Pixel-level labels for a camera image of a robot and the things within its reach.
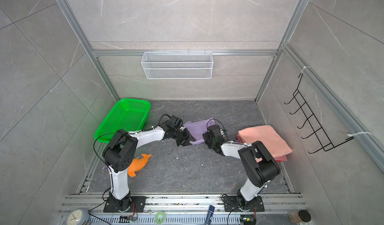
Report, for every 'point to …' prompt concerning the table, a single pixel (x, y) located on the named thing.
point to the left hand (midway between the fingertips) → (196, 138)
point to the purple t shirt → (197, 128)
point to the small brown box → (294, 217)
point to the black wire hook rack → (326, 145)
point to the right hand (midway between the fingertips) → (202, 133)
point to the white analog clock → (74, 217)
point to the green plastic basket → (129, 114)
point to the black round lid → (304, 215)
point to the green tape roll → (156, 217)
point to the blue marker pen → (210, 212)
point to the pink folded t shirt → (267, 136)
